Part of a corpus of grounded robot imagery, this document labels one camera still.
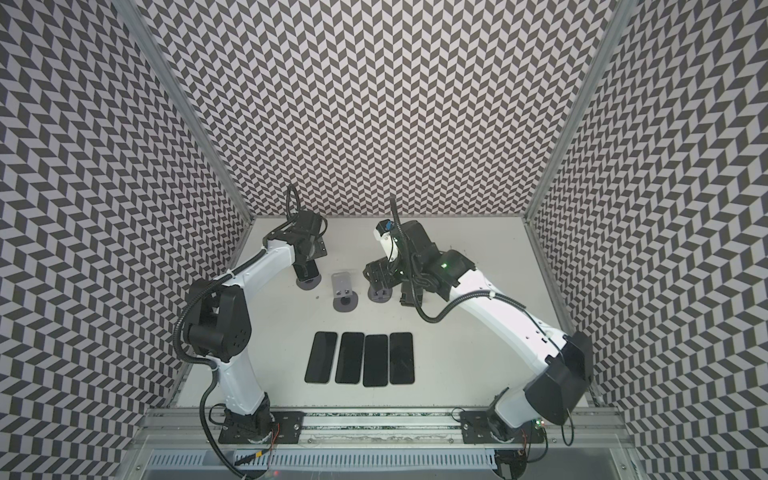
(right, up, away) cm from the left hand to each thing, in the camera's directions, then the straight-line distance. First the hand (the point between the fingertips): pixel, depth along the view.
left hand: (303, 251), depth 94 cm
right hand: (+26, -6, -20) cm, 33 cm away
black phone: (+17, -31, -10) cm, 36 cm away
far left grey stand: (+1, -11, +2) cm, 11 cm away
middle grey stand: (+25, -14, -1) cm, 28 cm away
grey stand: (+14, -15, -3) cm, 20 cm away
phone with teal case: (+24, -31, -11) cm, 41 cm away
